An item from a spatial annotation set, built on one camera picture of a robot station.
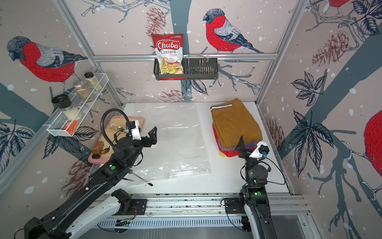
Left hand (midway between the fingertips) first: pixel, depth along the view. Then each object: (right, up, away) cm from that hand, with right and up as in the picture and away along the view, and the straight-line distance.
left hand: (151, 125), depth 73 cm
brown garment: (+45, +2, +13) cm, 47 cm away
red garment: (+42, -17, +10) cm, 46 cm away
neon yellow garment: (+39, -19, +14) cm, 46 cm away
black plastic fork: (-3, -33, +8) cm, 34 cm away
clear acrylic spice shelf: (-41, 0, -7) cm, 42 cm away
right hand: (+50, -6, 0) cm, 50 cm away
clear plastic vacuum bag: (+13, -18, +20) cm, 30 cm away
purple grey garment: (+54, -11, +8) cm, 56 cm away
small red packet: (-35, 0, -7) cm, 35 cm away
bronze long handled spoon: (-35, -17, +20) cm, 44 cm away
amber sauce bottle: (-38, -16, +17) cm, 45 cm away
